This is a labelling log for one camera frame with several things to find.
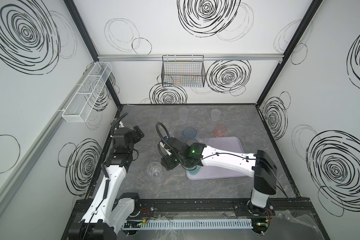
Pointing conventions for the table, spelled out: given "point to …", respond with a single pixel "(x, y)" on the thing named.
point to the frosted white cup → (183, 113)
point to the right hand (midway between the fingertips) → (163, 161)
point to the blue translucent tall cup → (189, 133)
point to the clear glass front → (154, 169)
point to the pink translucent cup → (220, 130)
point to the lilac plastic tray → (232, 144)
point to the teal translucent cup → (195, 170)
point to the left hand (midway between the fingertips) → (133, 129)
